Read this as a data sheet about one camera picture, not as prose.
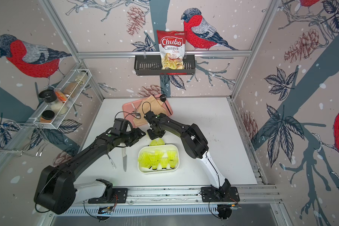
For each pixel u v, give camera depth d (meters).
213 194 0.65
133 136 0.75
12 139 0.57
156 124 0.71
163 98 1.18
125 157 0.87
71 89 0.78
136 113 1.10
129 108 1.15
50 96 0.63
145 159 0.81
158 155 0.83
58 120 0.70
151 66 1.07
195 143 0.57
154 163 0.79
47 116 0.60
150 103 1.18
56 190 0.39
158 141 0.89
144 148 0.85
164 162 0.81
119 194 0.74
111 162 0.85
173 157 0.83
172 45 0.82
